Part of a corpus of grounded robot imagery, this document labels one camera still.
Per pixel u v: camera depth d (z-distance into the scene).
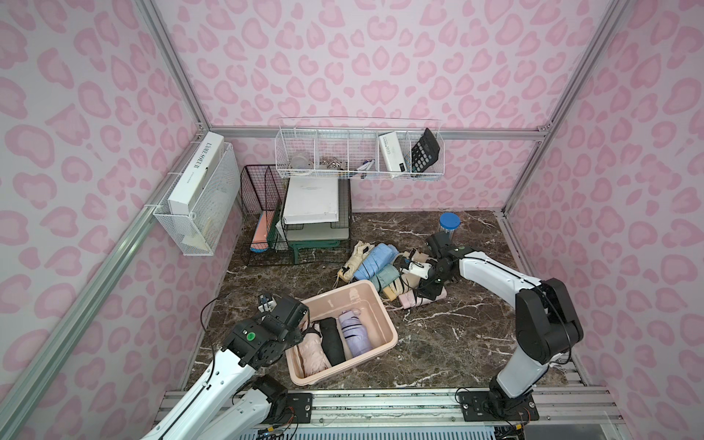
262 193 1.01
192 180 0.69
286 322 0.55
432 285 0.81
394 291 0.93
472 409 0.73
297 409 0.74
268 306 0.65
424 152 0.92
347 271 0.95
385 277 0.96
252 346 0.48
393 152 0.92
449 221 0.91
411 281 0.93
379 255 0.98
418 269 0.82
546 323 0.47
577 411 0.73
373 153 0.95
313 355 0.76
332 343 0.83
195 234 0.73
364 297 0.84
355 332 0.83
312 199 0.92
